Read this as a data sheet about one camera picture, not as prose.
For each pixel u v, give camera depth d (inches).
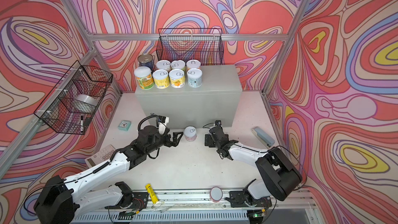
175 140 27.9
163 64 30.4
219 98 35.4
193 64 30.8
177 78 28.2
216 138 27.2
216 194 27.7
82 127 28.2
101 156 33.9
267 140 34.8
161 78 28.1
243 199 26.3
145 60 28.2
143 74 27.2
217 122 31.7
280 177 17.0
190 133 35.8
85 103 27.7
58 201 15.4
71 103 27.4
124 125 38.8
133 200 28.6
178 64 30.2
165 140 27.7
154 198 28.8
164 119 27.6
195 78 28.3
